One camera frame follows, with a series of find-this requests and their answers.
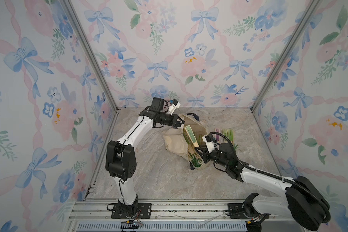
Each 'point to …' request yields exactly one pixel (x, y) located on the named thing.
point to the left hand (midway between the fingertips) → (184, 121)
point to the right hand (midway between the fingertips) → (197, 146)
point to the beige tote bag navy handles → (182, 140)
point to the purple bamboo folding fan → (217, 137)
